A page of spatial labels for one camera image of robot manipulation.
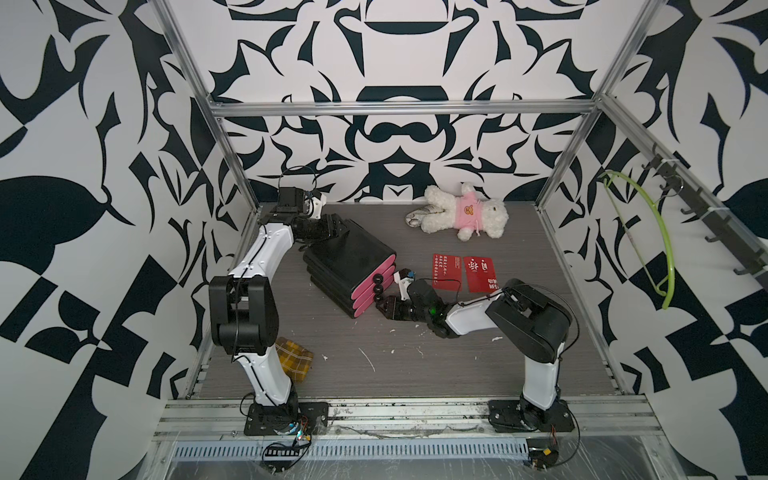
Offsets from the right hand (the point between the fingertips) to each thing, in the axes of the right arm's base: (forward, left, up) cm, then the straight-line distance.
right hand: (378, 301), depth 91 cm
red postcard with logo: (+11, -34, -4) cm, 36 cm away
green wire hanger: (-8, -65, +25) cm, 70 cm away
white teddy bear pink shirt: (+31, -32, +4) cm, 45 cm away
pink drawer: (+1, +1, +7) cm, 7 cm away
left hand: (+18, +12, +14) cm, 26 cm away
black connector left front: (-38, +24, -6) cm, 45 cm away
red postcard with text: (+14, -23, -3) cm, 27 cm away
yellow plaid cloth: (-16, +23, -1) cm, 28 cm away
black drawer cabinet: (+2, +7, +14) cm, 16 cm away
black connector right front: (-37, -38, -4) cm, 54 cm away
